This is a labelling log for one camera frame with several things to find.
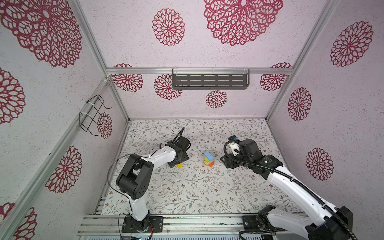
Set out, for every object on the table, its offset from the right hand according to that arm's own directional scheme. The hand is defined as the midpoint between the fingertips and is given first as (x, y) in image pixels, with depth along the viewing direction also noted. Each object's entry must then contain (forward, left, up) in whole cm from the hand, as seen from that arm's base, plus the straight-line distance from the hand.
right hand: (226, 154), depth 78 cm
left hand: (+4, +26, -16) cm, 31 cm away
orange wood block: (+1, +9, -13) cm, 16 cm away
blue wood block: (+4, +8, -8) cm, 12 cm away
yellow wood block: (+2, +26, -18) cm, 32 cm away
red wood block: (+2, +7, -16) cm, 17 cm away
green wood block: (+2, +10, -10) cm, 14 cm away
